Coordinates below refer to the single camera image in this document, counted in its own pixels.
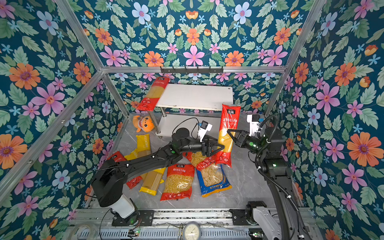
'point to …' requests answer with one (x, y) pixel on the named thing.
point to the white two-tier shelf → (183, 106)
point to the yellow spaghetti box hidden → (133, 155)
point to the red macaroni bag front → (179, 182)
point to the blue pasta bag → (213, 180)
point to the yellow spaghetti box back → (143, 145)
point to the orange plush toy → (145, 124)
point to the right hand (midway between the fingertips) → (229, 130)
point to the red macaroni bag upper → (199, 161)
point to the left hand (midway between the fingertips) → (223, 143)
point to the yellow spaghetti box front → (151, 181)
